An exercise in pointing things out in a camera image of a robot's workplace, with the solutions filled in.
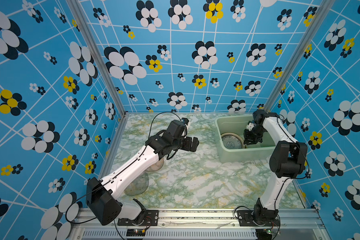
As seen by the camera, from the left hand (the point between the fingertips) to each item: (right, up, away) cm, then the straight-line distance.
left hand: (192, 140), depth 75 cm
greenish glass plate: (-30, -27, +9) cm, 42 cm away
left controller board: (-28, -45, -3) cm, 53 cm away
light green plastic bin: (+35, -6, +4) cm, 36 cm away
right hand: (+35, -3, +17) cm, 39 cm away
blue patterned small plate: (+28, -3, +24) cm, 37 cm away
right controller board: (+34, -44, -5) cm, 56 cm away
